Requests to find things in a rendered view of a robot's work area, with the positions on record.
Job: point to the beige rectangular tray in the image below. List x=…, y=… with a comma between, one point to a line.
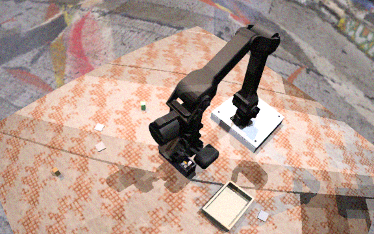
x=227, y=206

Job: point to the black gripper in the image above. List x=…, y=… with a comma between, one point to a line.
x=205, y=156

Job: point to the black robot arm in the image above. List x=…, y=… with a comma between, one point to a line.
x=199, y=87

